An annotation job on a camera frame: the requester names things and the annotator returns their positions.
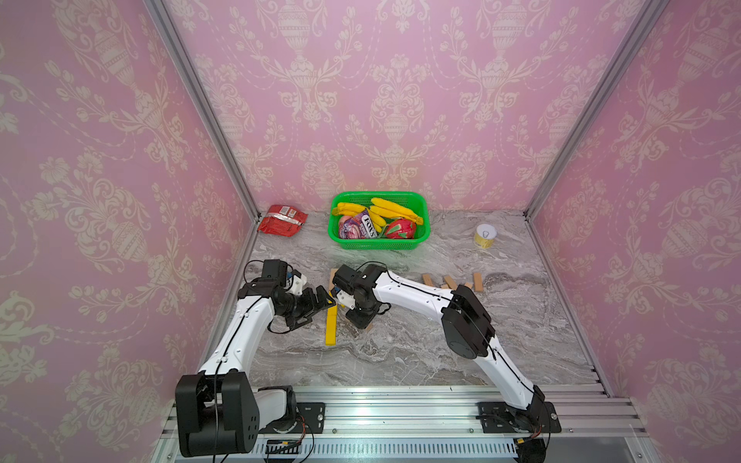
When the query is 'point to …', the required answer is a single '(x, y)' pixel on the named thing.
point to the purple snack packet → (359, 227)
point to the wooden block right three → (469, 285)
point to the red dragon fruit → (400, 229)
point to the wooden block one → (427, 280)
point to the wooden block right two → (451, 282)
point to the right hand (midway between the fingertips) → (356, 329)
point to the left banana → (354, 209)
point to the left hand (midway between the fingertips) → (324, 310)
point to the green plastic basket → (417, 203)
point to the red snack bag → (282, 220)
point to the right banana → (385, 207)
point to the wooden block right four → (478, 282)
